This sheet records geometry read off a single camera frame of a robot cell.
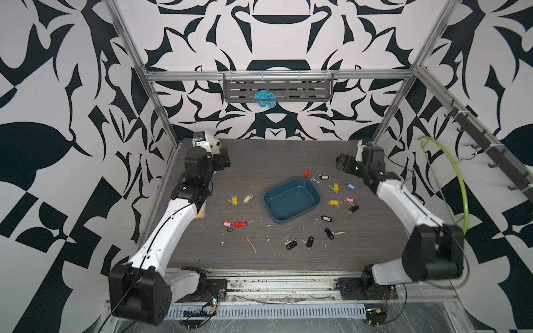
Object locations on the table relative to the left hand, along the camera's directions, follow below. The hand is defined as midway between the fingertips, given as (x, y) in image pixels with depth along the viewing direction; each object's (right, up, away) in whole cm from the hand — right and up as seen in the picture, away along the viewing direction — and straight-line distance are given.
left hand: (212, 145), depth 78 cm
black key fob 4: (+59, -27, +17) cm, 67 cm away
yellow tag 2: (+53, -19, +24) cm, 62 cm away
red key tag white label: (+3, -33, +12) cm, 35 cm away
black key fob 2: (+37, -39, +8) cm, 54 cm away
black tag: (+49, -14, +28) cm, 58 cm away
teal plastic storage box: (+32, -24, +22) cm, 45 cm away
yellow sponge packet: (-8, -28, +13) cm, 33 cm away
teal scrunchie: (+19, +22, +14) cm, 32 cm away
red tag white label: (+59, -24, +22) cm, 68 cm away
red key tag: (+40, -12, +30) cm, 52 cm away
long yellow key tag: (+11, -23, +20) cm, 32 cm away
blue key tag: (+61, -18, +24) cm, 68 cm away
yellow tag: (+50, -25, +19) cm, 59 cm away
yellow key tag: (+5, -24, +19) cm, 31 cm away
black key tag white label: (+45, -31, +14) cm, 57 cm away
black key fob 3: (+30, -40, +8) cm, 50 cm away
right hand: (+53, -4, +11) cm, 55 cm away
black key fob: (+46, -36, +10) cm, 59 cm away
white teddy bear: (-5, +2, +19) cm, 20 cm away
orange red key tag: (+8, -33, +12) cm, 36 cm away
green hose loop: (+82, -18, -3) cm, 84 cm away
